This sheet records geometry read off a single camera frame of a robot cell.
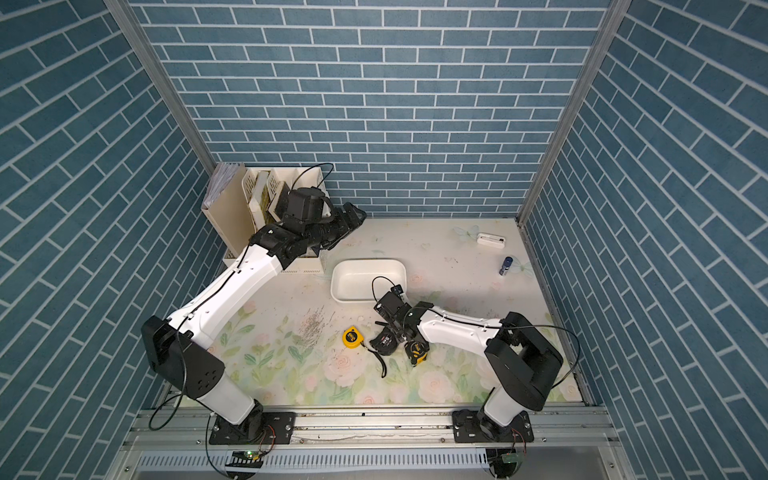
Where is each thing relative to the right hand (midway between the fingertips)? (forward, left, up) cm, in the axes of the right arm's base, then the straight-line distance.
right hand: (409, 325), depth 89 cm
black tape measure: (-6, +7, +1) cm, 10 cm away
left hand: (+14, +13, +29) cm, 35 cm away
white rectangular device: (+37, -29, 0) cm, 47 cm away
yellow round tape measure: (-5, +17, 0) cm, 17 cm away
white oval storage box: (+16, +16, -2) cm, 23 cm away
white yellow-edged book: (+24, +48, +24) cm, 59 cm away
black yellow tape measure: (-8, -2, 0) cm, 8 cm away
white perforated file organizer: (+41, +43, +22) cm, 63 cm away
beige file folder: (+23, +57, +24) cm, 66 cm away
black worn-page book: (+32, +45, +18) cm, 58 cm away
